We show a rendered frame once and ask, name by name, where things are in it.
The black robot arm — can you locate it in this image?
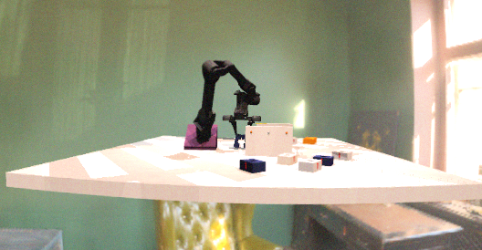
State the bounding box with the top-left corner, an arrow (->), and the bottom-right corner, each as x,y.
193,60 -> 260,141

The orange rectangular block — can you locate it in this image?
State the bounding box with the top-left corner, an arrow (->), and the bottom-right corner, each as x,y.
303,138 -> 317,145

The small beige block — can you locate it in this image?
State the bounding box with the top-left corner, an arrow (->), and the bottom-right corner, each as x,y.
278,153 -> 298,165

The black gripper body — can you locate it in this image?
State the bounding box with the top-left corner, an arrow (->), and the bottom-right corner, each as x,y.
223,104 -> 261,122

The white block with red arrow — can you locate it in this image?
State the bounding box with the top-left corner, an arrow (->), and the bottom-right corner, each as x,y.
331,151 -> 352,161

